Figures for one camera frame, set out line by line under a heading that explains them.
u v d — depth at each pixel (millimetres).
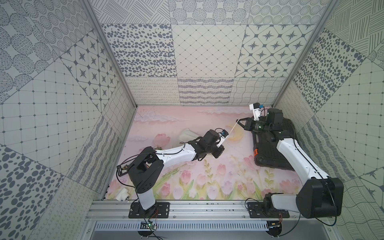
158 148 956
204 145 660
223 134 746
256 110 720
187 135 953
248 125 701
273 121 617
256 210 728
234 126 794
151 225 701
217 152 759
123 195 764
